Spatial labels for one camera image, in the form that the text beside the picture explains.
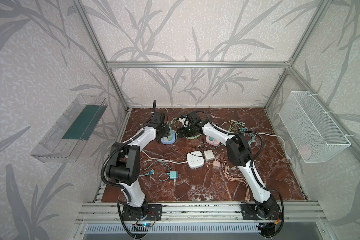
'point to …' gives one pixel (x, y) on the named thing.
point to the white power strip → (195, 159)
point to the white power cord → (163, 158)
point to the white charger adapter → (209, 155)
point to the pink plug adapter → (216, 165)
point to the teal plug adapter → (174, 175)
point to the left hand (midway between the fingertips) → (168, 127)
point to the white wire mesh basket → (318, 138)
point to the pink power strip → (214, 142)
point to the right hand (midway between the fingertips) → (179, 129)
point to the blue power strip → (165, 140)
